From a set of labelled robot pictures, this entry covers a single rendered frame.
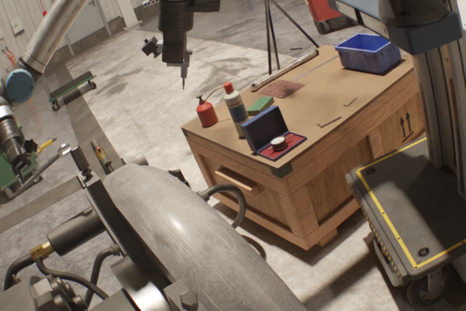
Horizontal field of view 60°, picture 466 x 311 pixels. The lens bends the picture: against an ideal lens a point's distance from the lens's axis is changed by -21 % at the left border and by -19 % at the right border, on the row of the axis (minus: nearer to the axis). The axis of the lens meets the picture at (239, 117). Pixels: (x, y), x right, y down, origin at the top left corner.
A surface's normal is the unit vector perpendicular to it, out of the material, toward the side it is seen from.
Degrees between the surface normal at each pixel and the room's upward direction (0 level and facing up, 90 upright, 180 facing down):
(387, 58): 90
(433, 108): 90
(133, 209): 34
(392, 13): 70
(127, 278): 1
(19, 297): 3
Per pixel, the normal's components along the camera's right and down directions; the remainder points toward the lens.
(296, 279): -0.34, -0.86
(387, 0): -0.92, 0.12
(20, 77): 0.36, 0.29
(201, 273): 0.03, -0.62
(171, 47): 0.01, 0.18
